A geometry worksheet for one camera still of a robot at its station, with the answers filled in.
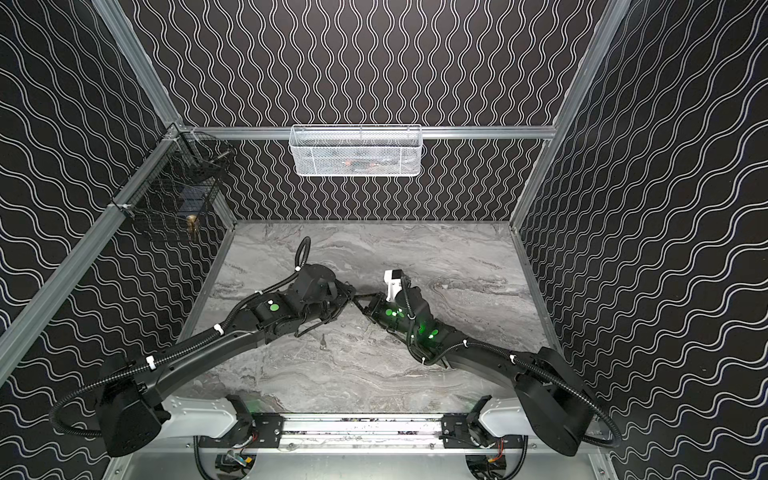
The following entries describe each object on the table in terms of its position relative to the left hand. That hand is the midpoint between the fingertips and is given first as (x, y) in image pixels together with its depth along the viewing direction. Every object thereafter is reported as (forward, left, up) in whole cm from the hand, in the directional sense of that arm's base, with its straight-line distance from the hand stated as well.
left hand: (367, 294), depth 74 cm
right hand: (0, +5, -3) cm, 5 cm away
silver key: (-3, +15, -23) cm, 28 cm away
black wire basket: (+34, +62, +9) cm, 71 cm away
